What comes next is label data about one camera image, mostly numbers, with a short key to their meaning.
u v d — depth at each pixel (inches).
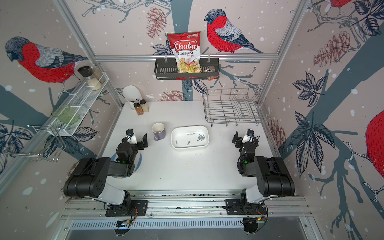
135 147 32.4
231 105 46.4
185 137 39.6
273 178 18.0
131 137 30.0
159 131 36.7
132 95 44.5
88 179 17.8
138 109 43.6
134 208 28.7
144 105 43.6
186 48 31.5
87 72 30.7
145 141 33.1
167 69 37.4
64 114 27.4
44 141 24.1
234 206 28.8
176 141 38.5
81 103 31.2
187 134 39.8
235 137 33.0
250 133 30.0
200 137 39.6
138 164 34.1
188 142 38.5
